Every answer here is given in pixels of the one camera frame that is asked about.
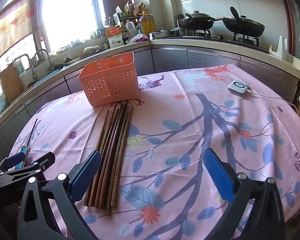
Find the curved steel faucet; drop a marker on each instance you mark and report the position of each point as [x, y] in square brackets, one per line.
[43, 57]

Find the yellow cooking oil bottle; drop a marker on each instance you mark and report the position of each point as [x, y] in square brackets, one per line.
[147, 25]

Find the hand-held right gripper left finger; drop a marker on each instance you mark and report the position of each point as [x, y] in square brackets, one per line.
[86, 175]

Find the white radish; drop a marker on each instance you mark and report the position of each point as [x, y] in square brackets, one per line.
[91, 49]

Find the small white device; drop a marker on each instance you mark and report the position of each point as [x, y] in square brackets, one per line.
[238, 87]

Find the purple cloth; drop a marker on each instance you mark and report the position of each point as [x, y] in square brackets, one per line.
[141, 39]

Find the gas stove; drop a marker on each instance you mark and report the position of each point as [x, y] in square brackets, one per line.
[215, 38]

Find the yellow packet red label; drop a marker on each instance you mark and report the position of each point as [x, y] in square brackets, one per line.
[114, 33]

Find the dark brown board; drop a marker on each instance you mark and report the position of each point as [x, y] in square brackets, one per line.
[115, 1]

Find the white plastic stand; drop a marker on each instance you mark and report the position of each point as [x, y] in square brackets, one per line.
[280, 48]

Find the printed window blind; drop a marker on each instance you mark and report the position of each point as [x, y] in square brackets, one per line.
[12, 22]

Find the white plastic jug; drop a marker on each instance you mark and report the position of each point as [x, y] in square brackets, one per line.
[131, 30]

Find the black pan with lid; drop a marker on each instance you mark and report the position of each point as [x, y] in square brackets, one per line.
[245, 26]

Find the black wok with lid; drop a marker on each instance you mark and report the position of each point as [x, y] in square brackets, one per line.
[196, 21]

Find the detergent bottle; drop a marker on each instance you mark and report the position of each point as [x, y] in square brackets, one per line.
[20, 66]

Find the pink printed tablecloth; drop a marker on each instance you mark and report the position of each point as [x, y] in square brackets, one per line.
[190, 130]

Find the pink plastic basket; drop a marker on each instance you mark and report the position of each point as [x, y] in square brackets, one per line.
[110, 87]

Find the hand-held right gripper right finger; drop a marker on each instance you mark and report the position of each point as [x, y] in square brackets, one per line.
[220, 175]

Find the pile of wooden chopsticks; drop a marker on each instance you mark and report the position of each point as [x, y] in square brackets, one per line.
[110, 155]

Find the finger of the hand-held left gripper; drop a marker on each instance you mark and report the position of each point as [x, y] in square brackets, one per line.
[43, 163]
[15, 160]

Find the thin black rod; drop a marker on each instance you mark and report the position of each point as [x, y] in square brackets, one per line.
[32, 132]

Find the wooden cutting board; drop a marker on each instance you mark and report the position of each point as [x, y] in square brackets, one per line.
[11, 82]

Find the large steel faucet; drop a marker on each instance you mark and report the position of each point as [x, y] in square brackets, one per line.
[27, 65]

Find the row of snack packets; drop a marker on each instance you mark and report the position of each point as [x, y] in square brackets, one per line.
[136, 8]

